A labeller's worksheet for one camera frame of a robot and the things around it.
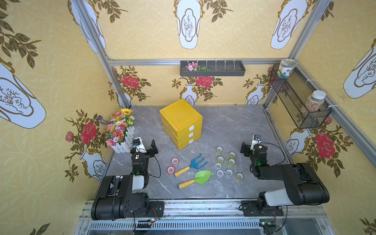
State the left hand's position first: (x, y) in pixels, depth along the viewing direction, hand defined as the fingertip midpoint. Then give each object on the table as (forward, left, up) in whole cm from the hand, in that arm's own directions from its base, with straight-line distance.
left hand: (140, 142), depth 88 cm
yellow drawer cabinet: (+4, -26, +12) cm, 29 cm away
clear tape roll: (-12, -47, -9) cm, 49 cm away
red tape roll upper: (-9, -20, -9) cm, 24 cm away
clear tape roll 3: (-17, -53, -8) cm, 56 cm away
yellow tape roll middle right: (-10, -55, -8) cm, 57 cm away
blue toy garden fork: (-11, -32, -10) cm, 35 cm away
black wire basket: (+21, -94, +18) cm, 98 cm away
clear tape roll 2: (-17, -47, -9) cm, 51 cm away
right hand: (0, -71, -4) cm, 71 cm away
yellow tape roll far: (-2, -49, -9) cm, 50 cm away
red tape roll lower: (-14, -18, -10) cm, 25 cm away
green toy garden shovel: (-18, -36, -10) cm, 42 cm away
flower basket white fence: (+5, +11, +6) cm, 14 cm away
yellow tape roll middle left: (-9, -49, -8) cm, 50 cm away
